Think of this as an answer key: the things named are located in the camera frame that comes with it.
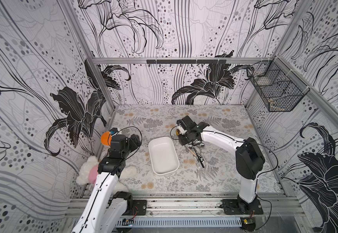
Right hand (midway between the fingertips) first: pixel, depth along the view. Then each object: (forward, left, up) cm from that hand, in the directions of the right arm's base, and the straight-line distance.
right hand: (182, 138), depth 91 cm
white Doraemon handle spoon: (-3, -5, -5) cm, 8 cm away
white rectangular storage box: (-9, +12, -5) cm, 16 cm away
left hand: (-9, +26, +11) cm, 29 cm away
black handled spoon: (-11, -11, -7) cm, 17 cm away
